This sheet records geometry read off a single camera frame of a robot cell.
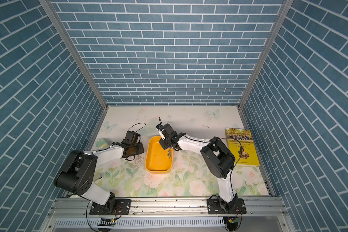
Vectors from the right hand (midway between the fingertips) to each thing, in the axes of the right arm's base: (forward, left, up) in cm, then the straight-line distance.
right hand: (164, 140), depth 94 cm
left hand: (-5, +13, -5) cm, 14 cm away
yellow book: (+4, -52, -3) cm, 52 cm away
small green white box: (-6, +39, +1) cm, 39 cm away
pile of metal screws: (-6, -4, -5) cm, 9 cm away
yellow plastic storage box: (-12, +3, -5) cm, 13 cm away
